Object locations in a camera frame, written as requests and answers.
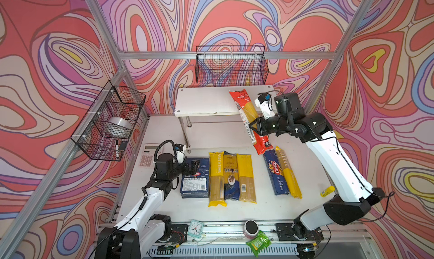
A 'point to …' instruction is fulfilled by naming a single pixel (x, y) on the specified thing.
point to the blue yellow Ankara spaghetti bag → (231, 188)
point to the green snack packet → (260, 241)
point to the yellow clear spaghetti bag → (246, 186)
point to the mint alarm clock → (195, 228)
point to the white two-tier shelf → (211, 102)
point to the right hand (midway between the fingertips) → (254, 128)
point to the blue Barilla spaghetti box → (276, 173)
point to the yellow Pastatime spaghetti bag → (216, 179)
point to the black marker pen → (117, 149)
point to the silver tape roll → (117, 126)
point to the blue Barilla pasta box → (196, 185)
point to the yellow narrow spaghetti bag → (291, 181)
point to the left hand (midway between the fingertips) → (192, 158)
